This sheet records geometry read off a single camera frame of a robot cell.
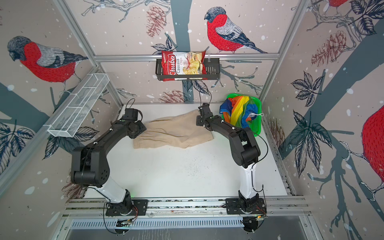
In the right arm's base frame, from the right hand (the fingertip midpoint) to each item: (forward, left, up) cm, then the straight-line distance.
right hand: (198, 122), depth 100 cm
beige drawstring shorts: (-3, +13, -5) cm, 15 cm away
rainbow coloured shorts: (+5, -27, +7) cm, 28 cm away
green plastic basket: (+5, -41, -9) cm, 42 cm away
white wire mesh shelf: (-9, +63, +25) cm, 69 cm away
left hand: (-10, +36, +5) cm, 38 cm away
